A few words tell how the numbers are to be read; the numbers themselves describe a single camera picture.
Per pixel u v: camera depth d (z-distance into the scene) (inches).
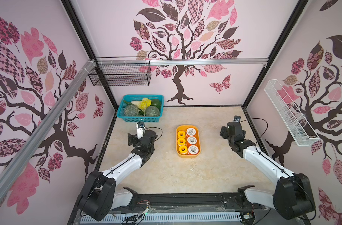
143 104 43.4
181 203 29.8
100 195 16.1
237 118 28.7
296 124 29.2
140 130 28.5
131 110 40.3
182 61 37.9
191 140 37.2
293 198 15.8
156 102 43.4
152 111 40.7
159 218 27.4
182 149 35.5
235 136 25.2
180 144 37.0
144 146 25.7
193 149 35.5
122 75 56.0
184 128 39.8
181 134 38.5
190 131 39.2
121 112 41.8
